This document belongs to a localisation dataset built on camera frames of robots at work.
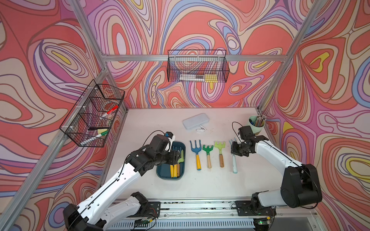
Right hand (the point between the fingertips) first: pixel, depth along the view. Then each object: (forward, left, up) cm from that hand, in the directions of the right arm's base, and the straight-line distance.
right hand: (233, 154), depth 87 cm
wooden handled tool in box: (-8, +34, -3) cm, 35 cm away
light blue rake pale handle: (-7, +2, +3) cm, 8 cm away
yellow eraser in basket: (+40, +12, +29) cm, 50 cm away
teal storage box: (-8, +43, -3) cm, 44 cm away
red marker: (+15, +68, +27) cm, 75 cm away
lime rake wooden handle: (+10, +5, -5) cm, 12 cm away
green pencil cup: (+14, -17, +5) cm, 23 cm away
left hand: (-6, +33, +14) cm, 36 cm away
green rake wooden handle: (+7, +14, -4) cm, 17 cm away
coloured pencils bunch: (+18, -19, +11) cm, 28 cm away
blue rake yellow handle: (+6, +22, -5) cm, 23 cm away
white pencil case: (+32, +21, -4) cm, 38 cm away
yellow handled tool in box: (-8, +37, -2) cm, 38 cm away
